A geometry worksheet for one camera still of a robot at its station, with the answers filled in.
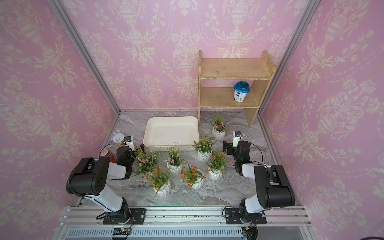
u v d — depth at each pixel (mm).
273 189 436
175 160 789
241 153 716
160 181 729
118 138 975
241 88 917
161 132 1064
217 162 778
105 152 857
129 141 833
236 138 812
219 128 971
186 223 732
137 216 744
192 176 760
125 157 743
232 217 729
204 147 833
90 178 470
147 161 772
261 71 817
